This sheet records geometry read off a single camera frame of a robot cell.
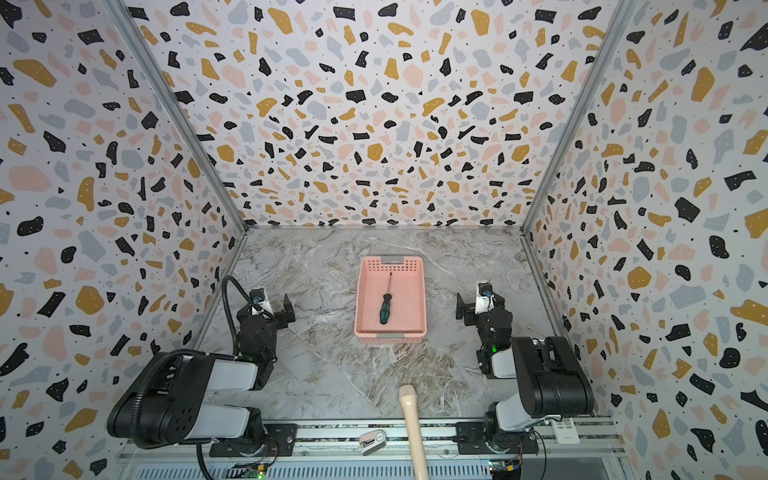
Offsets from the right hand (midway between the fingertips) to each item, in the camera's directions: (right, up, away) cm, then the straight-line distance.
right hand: (473, 286), depth 90 cm
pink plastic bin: (-19, -10, +7) cm, 23 cm away
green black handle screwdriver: (-27, -7, +7) cm, 28 cm away
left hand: (-61, -2, -3) cm, 61 cm away
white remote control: (+20, -35, -15) cm, 43 cm away
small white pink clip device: (-29, -36, -18) cm, 49 cm away
